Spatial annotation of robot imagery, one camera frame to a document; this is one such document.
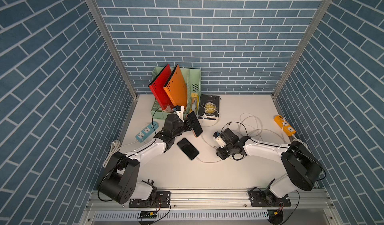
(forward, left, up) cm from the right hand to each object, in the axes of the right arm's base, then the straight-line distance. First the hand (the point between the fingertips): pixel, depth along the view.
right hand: (219, 152), depth 89 cm
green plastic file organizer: (+45, +21, +18) cm, 53 cm away
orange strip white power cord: (+9, -51, +2) cm, 52 cm away
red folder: (+25, +39, +28) cm, 54 cm away
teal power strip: (+13, +45, +2) cm, 47 cm away
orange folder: (+31, +30, +22) cm, 48 cm away
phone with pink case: (+10, +15, +12) cm, 22 cm away
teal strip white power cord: (-2, +64, 0) cm, 64 cm away
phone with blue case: (+2, +19, -2) cm, 20 cm away
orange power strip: (+20, -45, +2) cm, 50 cm away
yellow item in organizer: (+36, +18, +4) cm, 41 cm away
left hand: (+11, +14, +17) cm, 24 cm away
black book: (+33, +8, +3) cm, 34 cm away
